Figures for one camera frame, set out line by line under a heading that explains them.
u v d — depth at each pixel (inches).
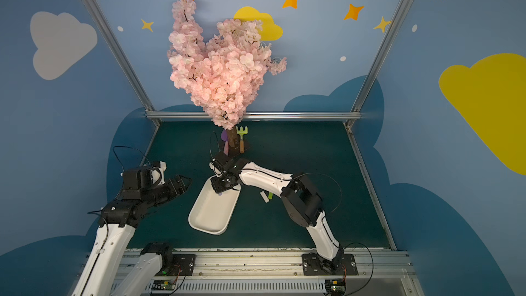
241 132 46.1
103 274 16.3
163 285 28.3
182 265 29.0
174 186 25.4
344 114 46.4
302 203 20.2
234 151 42.3
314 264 29.0
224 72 23.5
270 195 36.5
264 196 36.3
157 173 23.3
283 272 29.0
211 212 34.9
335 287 28.7
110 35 33.2
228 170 27.1
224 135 45.2
